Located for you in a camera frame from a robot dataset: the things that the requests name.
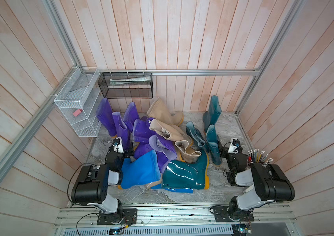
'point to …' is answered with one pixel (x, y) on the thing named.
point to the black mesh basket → (126, 85)
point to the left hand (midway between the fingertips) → (125, 143)
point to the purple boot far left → (104, 112)
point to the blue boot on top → (145, 169)
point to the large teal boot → (180, 174)
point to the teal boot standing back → (210, 116)
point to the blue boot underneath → (186, 190)
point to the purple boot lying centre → (142, 132)
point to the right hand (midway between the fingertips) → (226, 140)
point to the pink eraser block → (77, 112)
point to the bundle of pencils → (257, 156)
